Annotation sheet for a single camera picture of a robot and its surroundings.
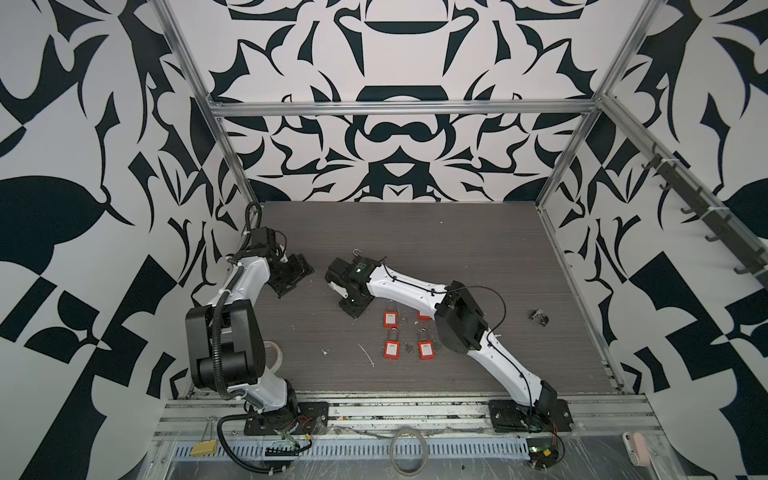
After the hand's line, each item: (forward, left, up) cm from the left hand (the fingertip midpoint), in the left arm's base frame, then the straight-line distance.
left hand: (304, 270), depth 90 cm
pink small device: (-46, -80, -7) cm, 93 cm away
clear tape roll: (-22, +6, -9) cm, 24 cm away
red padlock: (-12, -25, -8) cm, 29 cm away
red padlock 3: (-21, -35, -8) cm, 41 cm away
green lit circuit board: (-45, -60, -10) cm, 76 cm away
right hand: (-7, -14, -9) cm, 18 cm away
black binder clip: (-13, -69, -8) cm, 71 cm away
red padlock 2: (-21, -25, -8) cm, 34 cm away
